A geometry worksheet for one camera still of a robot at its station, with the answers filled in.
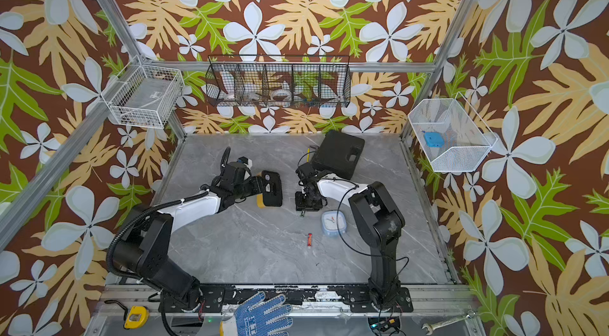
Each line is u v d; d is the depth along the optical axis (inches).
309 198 31.7
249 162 34.1
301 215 36.6
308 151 45.0
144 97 33.1
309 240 33.9
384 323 29.3
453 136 32.9
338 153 42.3
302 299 29.5
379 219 20.0
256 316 28.1
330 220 34.9
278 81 38.4
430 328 27.2
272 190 36.6
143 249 17.9
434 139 33.1
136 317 27.3
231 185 28.5
